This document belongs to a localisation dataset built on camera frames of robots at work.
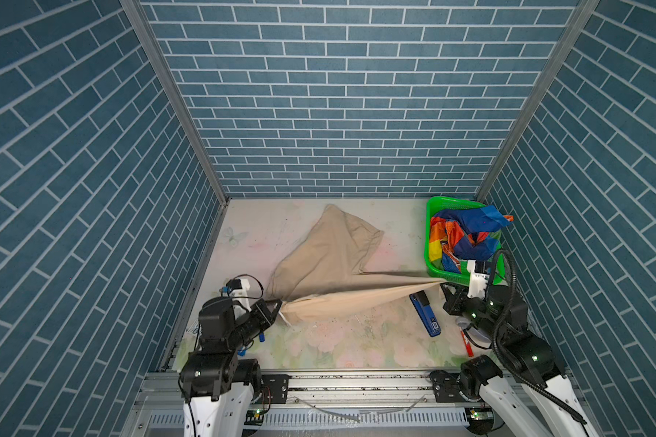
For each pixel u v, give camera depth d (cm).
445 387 74
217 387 46
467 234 92
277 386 74
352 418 71
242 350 81
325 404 72
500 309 50
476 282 63
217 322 51
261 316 61
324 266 99
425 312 86
